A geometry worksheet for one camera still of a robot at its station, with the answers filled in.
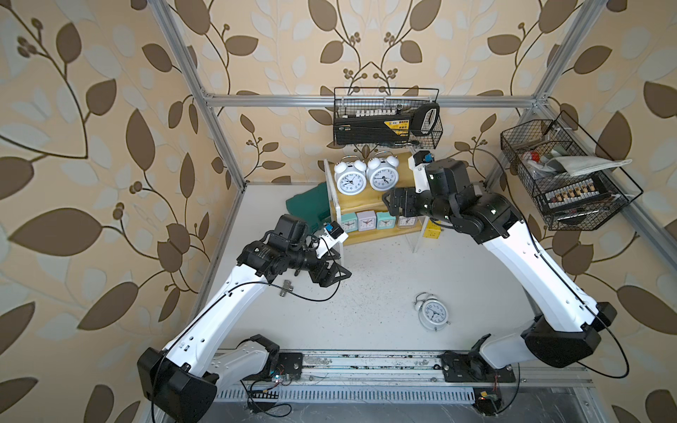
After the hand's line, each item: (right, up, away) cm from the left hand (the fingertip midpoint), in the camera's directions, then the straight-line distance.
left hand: (342, 264), depth 69 cm
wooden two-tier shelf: (+7, +17, +2) cm, 19 cm away
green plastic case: (-14, +16, +40) cm, 45 cm away
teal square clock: (+13, +11, +15) cm, 23 cm away
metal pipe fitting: (-20, -12, +20) cm, 31 cm away
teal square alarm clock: (+2, +10, +14) cm, 17 cm away
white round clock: (+28, -18, +11) cm, 35 cm away
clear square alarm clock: (+20, +10, +15) cm, 27 cm away
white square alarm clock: (+7, +11, +14) cm, 19 cm away
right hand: (+14, +18, -2) cm, 23 cm away
